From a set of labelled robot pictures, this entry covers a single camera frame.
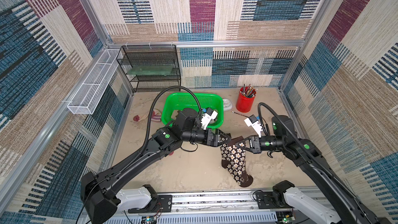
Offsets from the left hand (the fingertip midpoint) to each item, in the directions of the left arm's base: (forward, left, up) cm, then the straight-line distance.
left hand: (225, 139), depth 63 cm
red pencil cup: (+35, -18, -15) cm, 43 cm away
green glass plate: (+58, +40, -9) cm, 71 cm away
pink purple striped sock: (+31, +39, -26) cm, 56 cm away
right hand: (-1, -6, -4) cm, 7 cm away
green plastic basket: (+38, +28, -20) cm, 51 cm away
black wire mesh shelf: (+61, +35, +1) cm, 70 cm away
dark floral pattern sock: (-5, -4, -7) cm, 9 cm away
